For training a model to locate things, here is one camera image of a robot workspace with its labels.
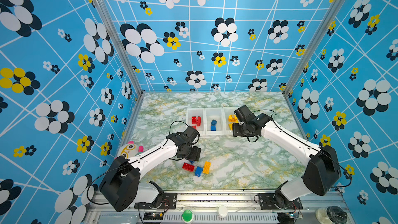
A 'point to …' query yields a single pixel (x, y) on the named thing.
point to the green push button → (187, 215)
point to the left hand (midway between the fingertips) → (195, 155)
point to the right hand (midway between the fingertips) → (238, 131)
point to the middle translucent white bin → (217, 114)
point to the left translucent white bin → (190, 112)
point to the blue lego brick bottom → (198, 171)
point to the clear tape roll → (333, 214)
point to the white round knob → (223, 211)
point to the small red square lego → (194, 127)
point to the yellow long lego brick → (207, 167)
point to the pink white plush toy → (129, 150)
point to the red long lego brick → (188, 167)
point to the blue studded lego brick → (192, 162)
